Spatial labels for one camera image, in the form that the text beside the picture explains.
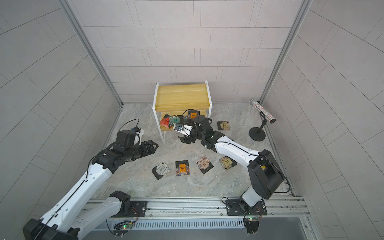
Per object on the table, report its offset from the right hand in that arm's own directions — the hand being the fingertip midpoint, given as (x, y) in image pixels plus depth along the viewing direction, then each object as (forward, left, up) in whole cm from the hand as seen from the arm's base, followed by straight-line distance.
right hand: (182, 127), depth 82 cm
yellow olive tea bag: (-14, -25, -18) cm, 34 cm away
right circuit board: (-43, -31, -20) cm, 57 cm away
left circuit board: (-42, +28, -15) cm, 53 cm away
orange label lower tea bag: (+10, -6, -1) cm, 12 cm away
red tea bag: (+6, +10, 0) cm, 12 cm away
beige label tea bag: (+12, -26, -17) cm, 33 cm away
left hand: (-10, +13, -1) cm, 16 cm away
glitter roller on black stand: (+3, -48, -16) cm, 51 cm away
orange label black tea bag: (-16, +2, -17) cm, 23 cm away
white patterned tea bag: (-16, +13, -16) cm, 26 cm away
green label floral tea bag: (+7, +5, -1) cm, 9 cm away
